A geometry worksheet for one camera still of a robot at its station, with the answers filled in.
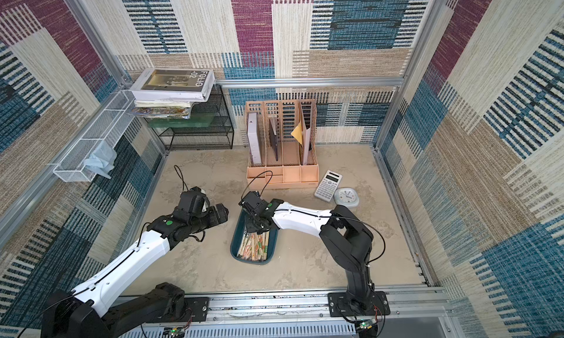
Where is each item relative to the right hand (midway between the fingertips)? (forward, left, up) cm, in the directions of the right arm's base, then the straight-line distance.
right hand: (250, 224), depth 88 cm
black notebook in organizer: (+37, -9, +12) cm, 40 cm away
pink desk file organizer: (+24, -12, +5) cm, 28 cm away
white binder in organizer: (+35, 0, +16) cm, 39 cm away
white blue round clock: (+14, -41, -3) cm, 44 cm away
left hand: (+1, +11, +7) cm, 13 cm away
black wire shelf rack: (+50, +22, +1) cm, 54 cm away
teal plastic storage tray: (-2, +5, -2) cm, 5 cm away
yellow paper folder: (+29, -19, +22) cm, 41 cm away
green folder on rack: (+41, +25, +20) cm, 52 cm away
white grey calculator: (+21, -34, -4) cm, 40 cm away
